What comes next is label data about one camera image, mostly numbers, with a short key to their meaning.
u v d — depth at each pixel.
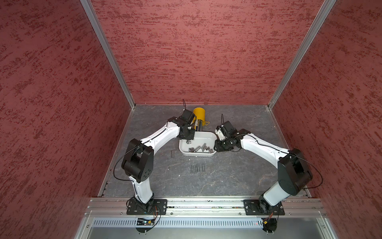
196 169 0.87
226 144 0.74
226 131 0.71
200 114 1.05
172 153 0.94
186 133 0.76
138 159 0.48
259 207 0.66
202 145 0.97
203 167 0.87
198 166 0.87
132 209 0.73
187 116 0.72
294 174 0.45
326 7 0.71
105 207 0.76
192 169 0.87
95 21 0.76
